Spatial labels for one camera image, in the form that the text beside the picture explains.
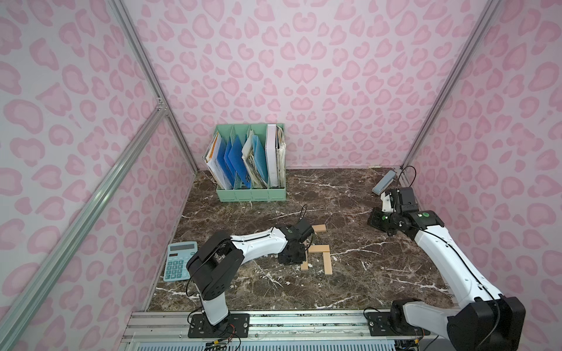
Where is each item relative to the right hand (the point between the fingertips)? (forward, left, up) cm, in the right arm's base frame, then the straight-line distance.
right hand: (367, 217), depth 81 cm
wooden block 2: (+6, +16, -18) cm, 25 cm away
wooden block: (-13, +23, -15) cm, 30 cm away
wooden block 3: (-5, +17, -17) cm, 24 cm away
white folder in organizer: (+27, +37, +6) cm, 46 cm away
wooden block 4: (-13, +14, -15) cm, 24 cm away
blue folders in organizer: (+26, +53, +3) cm, 59 cm away
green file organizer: (+36, +46, +10) cm, 59 cm away
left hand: (-11, +24, -15) cm, 30 cm away
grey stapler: (+27, -16, -12) cm, 34 cm away
